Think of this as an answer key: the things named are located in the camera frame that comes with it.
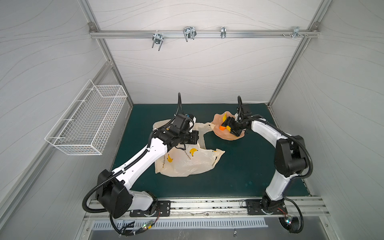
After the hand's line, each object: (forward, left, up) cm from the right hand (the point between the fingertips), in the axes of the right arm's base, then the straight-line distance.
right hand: (227, 123), depth 94 cm
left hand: (-16, +16, +10) cm, 25 cm away
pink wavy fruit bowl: (+9, +5, -7) cm, 13 cm away
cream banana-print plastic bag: (-26, +22, +2) cm, 35 cm away
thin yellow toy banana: (+9, +1, -4) cm, 10 cm away
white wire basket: (-17, +71, +22) cm, 76 cm away
